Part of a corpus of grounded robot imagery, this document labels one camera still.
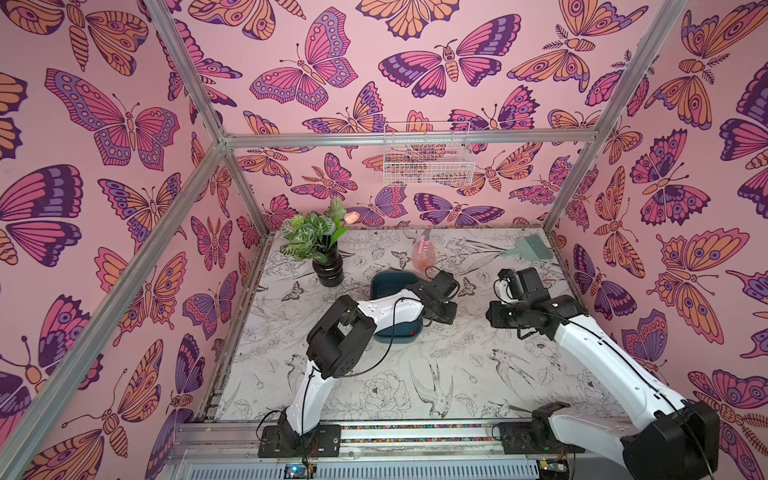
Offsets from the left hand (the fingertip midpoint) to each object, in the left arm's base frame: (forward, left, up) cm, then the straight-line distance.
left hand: (455, 314), depth 93 cm
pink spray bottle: (+28, +7, -3) cm, 29 cm away
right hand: (-6, -6, +10) cm, 13 cm away
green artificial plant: (+13, +42, +22) cm, 49 cm away
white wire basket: (+47, +7, +22) cm, 52 cm away
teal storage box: (+17, +21, -7) cm, 28 cm away
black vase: (+13, +40, +4) cm, 42 cm away
